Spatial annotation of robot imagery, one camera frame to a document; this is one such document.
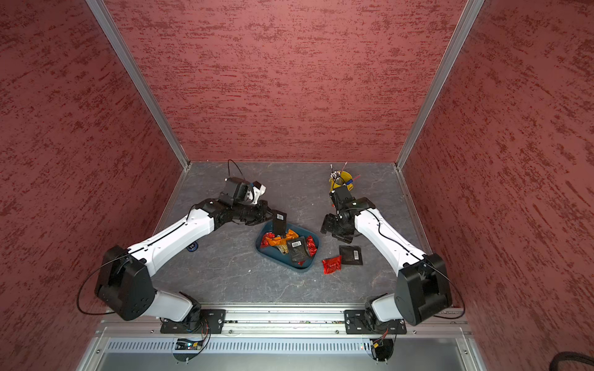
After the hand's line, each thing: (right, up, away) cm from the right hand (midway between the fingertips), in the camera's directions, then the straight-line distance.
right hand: (329, 237), depth 83 cm
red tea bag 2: (-6, -5, +6) cm, 10 cm away
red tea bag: (-25, -3, +5) cm, 25 cm away
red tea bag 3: (+1, -11, +1) cm, 11 cm away
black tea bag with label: (-11, -5, +3) cm, 13 cm away
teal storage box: (-21, -7, +4) cm, 23 cm away
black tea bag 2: (+10, -9, +7) cm, 15 cm away
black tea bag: (-18, +6, 0) cm, 19 cm away
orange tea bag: (-19, -2, +4) cm, 19 cm away
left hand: (-19, +7, -2) cm, 21 cm away
